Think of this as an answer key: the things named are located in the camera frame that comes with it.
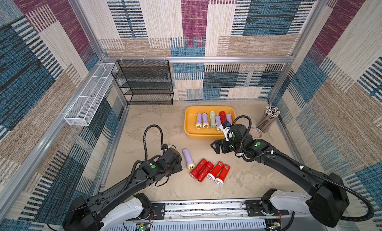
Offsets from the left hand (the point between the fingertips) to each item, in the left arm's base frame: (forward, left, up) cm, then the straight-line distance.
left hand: (179, 165), depth 80 cm
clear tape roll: (+24, -50, -7) cm, 56 cm away
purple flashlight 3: (+3, -6, -4) cm, 8 cm away
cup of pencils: (+26, -54, +11) cm, 61 cm away
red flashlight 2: (-2, -9, -5) cm, 10 cm away
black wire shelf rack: (+58, +26, +11) cm, 65 cm away
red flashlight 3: (-2, -14, -5) cm, 15 cm away
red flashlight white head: (-2, -20, -5) cm, 20 cm away
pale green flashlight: (+38, -22, -4) cm, 44 cm away
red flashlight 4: (-3, -24, -6) cm, 25 cm away
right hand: (+8, -22, +6) cm, 25 cm away
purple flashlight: (+29, -12, -4) cm, 32 cm away
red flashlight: (+38, -29, -4) cm, 48 cm away
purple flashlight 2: (+30, -16, -3) cm, 34 cm away
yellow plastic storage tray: (+25, -19, -7) cm, 33 cm away
